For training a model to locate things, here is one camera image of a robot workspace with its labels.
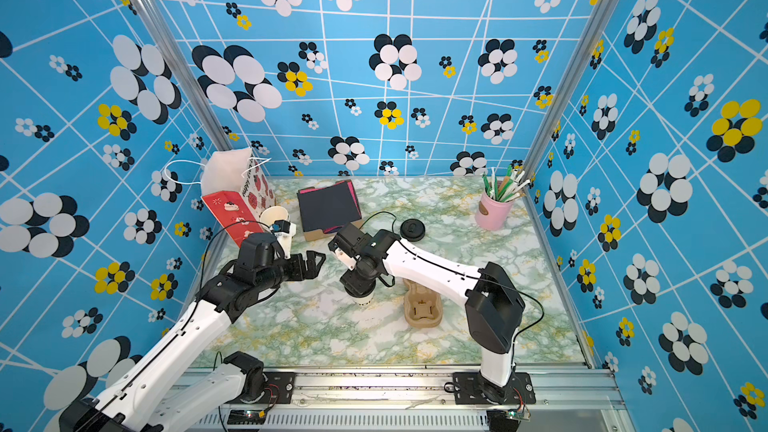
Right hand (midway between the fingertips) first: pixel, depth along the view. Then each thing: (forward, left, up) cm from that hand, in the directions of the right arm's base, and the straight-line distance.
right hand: (363, 278), depth 82 cm
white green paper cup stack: (+21, +30, +4) cm, 37 cm away
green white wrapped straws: (+26, -43, +9) cm, 52 cm away
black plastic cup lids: (+24, -15, -9) cm, 29 cm away
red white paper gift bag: (+18, +35, +17) cm, 43 cm away
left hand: (+3, +12, +9) cm, 15 cm away
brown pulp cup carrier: (-5, -17, -7) cm, 19 cm away
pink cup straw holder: (+24, -41, -2) cm, 48 cm away
